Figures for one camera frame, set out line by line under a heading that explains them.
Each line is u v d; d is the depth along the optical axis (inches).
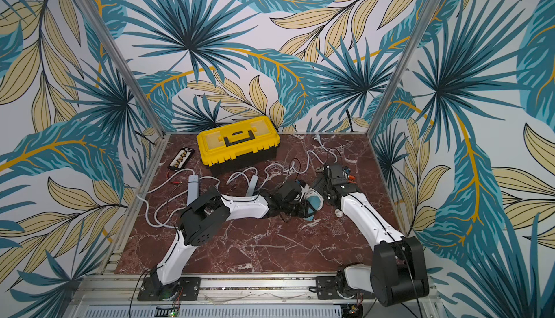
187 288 29.5
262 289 29.5
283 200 29.3
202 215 22.6
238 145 36.5
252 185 37.3
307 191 35.1
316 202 34.9
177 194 37.5
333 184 26.1
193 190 37.2
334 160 41.9
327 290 28.8
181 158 41.9
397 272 16.1
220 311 27.7
